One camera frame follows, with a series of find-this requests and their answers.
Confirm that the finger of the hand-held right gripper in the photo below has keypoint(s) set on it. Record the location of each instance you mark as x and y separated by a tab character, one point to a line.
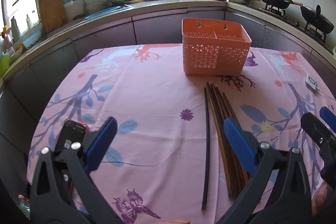
316	130
328	116

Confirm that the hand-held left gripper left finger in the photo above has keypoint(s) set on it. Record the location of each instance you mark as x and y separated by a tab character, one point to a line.
103	140

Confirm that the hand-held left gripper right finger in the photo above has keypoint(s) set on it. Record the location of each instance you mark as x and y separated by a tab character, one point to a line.
237	140

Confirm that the bundle of wooden chopsticks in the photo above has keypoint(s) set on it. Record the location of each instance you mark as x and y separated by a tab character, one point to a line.
218	108

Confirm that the orange plastic utensil basket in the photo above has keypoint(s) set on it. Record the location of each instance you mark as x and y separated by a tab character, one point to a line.
215	58

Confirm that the black smartphone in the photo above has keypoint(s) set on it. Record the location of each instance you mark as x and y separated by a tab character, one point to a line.
74	130

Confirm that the white round button device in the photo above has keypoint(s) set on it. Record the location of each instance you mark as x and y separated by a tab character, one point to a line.
311	81

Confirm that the pink printed tablecloth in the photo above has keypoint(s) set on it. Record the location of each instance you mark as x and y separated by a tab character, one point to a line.
157	121

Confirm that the gas stove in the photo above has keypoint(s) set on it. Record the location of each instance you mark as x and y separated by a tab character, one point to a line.
288	19

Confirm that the light blue tray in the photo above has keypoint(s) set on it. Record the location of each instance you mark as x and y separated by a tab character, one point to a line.
31	40

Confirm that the green plastic container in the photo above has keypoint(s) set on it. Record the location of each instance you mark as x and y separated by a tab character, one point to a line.
4	64

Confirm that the blue plastic basin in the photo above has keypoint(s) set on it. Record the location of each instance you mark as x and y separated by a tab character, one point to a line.
105	12

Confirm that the wooden cutting board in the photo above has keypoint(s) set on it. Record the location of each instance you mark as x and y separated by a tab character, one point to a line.
52	11

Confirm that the green onions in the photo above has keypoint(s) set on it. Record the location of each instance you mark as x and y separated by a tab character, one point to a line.
123	2

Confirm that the white thermos bottle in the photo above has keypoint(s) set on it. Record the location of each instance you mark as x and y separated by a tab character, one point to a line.
15	29

